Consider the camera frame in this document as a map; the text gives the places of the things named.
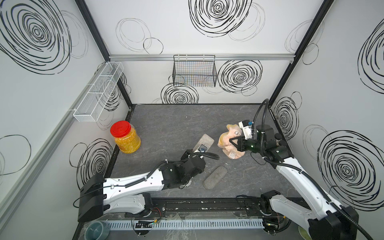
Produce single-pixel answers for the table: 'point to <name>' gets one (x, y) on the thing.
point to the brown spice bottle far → (278, 136)
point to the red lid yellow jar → (126, 137)
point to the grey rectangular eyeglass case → (206, 140)
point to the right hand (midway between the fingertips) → (231, 140)
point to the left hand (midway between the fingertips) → (197, 155)
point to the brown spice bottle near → (282, 143)
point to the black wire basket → (194, 70)
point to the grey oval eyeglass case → (215, 176)
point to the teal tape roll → (97, 230)
